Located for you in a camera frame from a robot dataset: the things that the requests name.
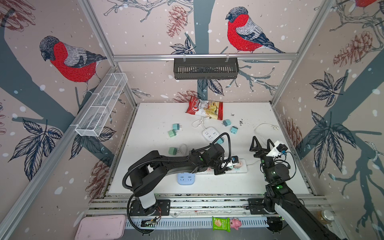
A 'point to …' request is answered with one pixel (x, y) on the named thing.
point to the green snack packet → (221, 223)
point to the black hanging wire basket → (205, 69)
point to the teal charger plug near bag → (226, 122)
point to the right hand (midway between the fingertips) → (260, 140)
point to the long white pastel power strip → (242, 169)
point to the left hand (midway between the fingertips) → (230, 166)
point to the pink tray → (109, 227)
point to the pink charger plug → (238, 166)
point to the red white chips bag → (212, 109)
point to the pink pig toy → (234, 223)
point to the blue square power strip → (185, 178)
